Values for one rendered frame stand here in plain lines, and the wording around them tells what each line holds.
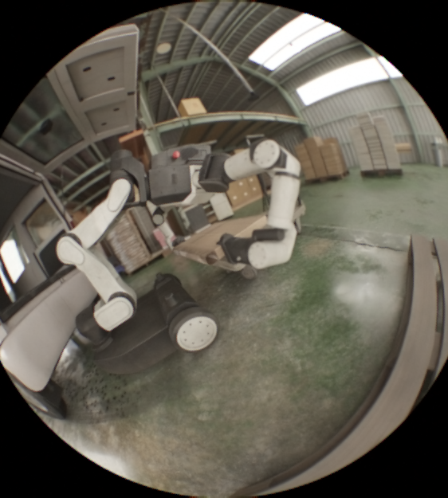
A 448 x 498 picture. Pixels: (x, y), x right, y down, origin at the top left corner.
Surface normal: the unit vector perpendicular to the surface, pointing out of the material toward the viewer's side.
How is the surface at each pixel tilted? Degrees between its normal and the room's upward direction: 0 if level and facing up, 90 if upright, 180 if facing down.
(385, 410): 0
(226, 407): 0
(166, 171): 95
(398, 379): 0
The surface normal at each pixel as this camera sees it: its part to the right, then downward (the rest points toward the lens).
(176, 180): 0.37, 0.28
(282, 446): -0.39, -0.86
